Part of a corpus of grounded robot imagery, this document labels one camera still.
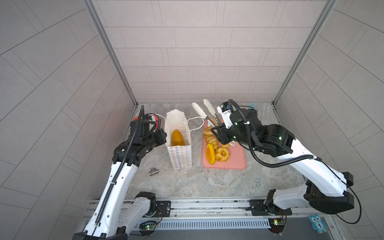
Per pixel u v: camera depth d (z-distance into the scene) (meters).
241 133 0.43
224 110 0.50
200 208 0.72
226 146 0.87
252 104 1.16
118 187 0.40
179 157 0.73
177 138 0.87
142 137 0.50
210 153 0.86
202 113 0.60
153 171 0.81
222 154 0.86
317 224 0.66
